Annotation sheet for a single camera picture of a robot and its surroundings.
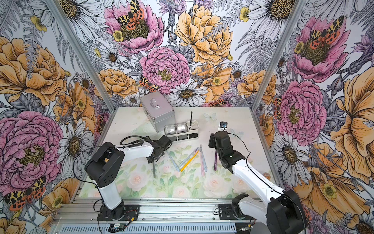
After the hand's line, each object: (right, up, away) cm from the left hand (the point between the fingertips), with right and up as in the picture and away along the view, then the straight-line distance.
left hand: (154, 157), depth 94 cm
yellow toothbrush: (+22, -2, -2) cm, 22 cm away
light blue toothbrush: (+13, -3, -3) cm, 14 cm away
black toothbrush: (+23, +25, +3) cm, 34 cm away
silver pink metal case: (+3, +29, +5) cm, 29 cm away
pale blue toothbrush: (+31, -2, -3) cm, 31 cm away
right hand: (+36, +14, -10) cm, 40 cm away
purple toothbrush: (+38, -4, -4) cm, 39 cm away
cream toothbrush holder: (+17, +16, +8) cm, 25 cm away
